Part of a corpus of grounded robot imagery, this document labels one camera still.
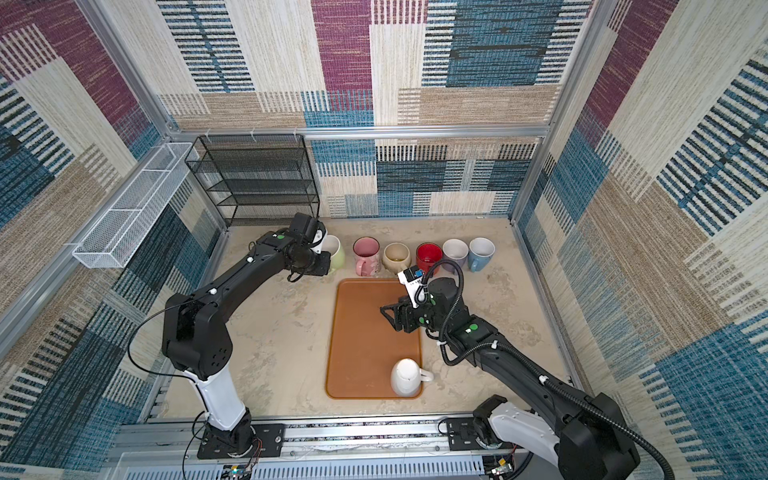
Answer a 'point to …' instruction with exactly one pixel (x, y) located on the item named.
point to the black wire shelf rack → (256, 179)
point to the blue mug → (480, 252)
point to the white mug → (406, 377)
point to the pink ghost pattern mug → (366, 250)
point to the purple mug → (455, 250)
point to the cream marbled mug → (396, 256)
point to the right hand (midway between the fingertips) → (392, 309)
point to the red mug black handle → (428, 254)
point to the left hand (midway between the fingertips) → (328, 262)
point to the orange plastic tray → (361, 344)
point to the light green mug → (337, 256)
